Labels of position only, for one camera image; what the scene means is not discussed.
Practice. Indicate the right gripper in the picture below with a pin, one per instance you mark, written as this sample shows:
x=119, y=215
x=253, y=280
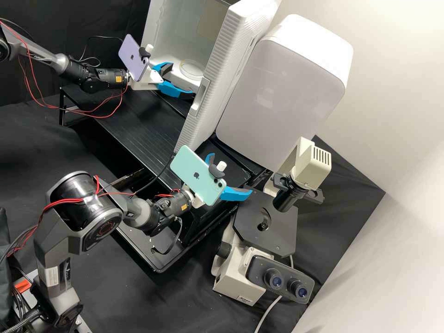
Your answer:
x=197, y=203

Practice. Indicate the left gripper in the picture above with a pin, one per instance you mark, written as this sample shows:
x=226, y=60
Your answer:
x=152, y=85

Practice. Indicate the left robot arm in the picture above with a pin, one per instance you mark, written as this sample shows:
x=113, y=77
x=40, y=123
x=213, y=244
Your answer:
x=69, y=67

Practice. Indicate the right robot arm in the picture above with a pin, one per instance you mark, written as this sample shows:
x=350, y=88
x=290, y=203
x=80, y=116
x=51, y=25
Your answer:
x=86, y=211

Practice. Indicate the petri dish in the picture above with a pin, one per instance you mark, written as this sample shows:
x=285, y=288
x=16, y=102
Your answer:
x=190, y=68

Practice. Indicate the white incubator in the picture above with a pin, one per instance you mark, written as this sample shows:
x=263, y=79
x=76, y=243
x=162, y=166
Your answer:
x=166, y=27

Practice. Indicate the incubator door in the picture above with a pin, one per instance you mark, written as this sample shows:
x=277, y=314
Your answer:
x=222, y=69

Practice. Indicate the black platform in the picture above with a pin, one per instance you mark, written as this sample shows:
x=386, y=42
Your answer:
x=138, y=239
x=138, y=128

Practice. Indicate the cream microscope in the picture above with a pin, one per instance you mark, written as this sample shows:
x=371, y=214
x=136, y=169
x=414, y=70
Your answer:
x=236, y=274

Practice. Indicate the white box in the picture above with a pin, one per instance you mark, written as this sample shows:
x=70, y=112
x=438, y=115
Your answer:
x=288, y=86

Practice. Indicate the right wrist camera phone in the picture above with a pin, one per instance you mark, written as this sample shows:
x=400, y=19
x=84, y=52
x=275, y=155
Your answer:
x=194, y=175

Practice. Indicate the wrist camera phone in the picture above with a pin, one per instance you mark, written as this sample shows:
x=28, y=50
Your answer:
x=133, y=57
x=194, y=175

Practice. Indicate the left wrist camera phone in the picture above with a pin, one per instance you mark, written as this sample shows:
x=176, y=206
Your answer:
x=133, y=57

